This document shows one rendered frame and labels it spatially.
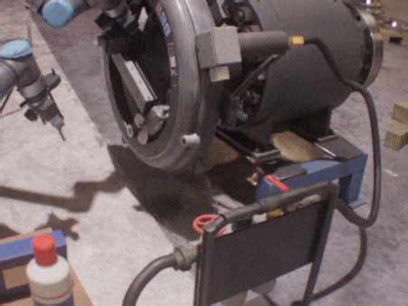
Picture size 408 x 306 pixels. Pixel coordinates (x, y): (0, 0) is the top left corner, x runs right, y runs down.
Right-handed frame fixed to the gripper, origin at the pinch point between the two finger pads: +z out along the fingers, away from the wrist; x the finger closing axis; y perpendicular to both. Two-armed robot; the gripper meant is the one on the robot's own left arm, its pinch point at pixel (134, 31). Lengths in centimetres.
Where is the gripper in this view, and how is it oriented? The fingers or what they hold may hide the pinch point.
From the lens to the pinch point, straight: 182.7
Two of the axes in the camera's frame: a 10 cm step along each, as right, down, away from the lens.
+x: -6.0, -6.9, 4.0
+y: 7.6, -6.6, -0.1
